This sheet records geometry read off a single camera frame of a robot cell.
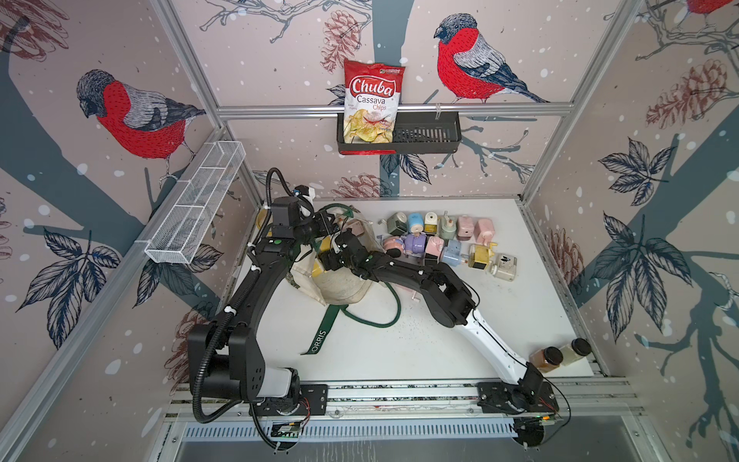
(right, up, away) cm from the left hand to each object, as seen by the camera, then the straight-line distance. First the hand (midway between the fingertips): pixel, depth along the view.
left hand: (339, 210), depth 82 cm
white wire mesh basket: (-40, -8, -11) cm, 42 cm away
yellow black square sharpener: (+47, -15, +16) cm, 52 cm away
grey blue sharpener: (+37, -15, +16) cm, 43 cm away
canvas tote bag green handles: (+10, -30, +9) cm, 33 cm away
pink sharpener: (+44, -6, +22) cm, 49 cm away
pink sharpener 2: (+31, -13, +16) cm, 37 cm away
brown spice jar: (+55, -39, -10) cm, 68 cm away
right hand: (-7, -14, +18) cm, 24 cm away
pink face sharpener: (+16, -12, +16) cm, 26 cm away
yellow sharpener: (+31, -4, +24) cm, 40 cm away
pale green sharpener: (+37, -6, +22) cm, 44 cm away
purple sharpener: (+25, -11, +19) cm, 33 cm away
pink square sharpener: (+50, -7, +20) cm, 54 cm away
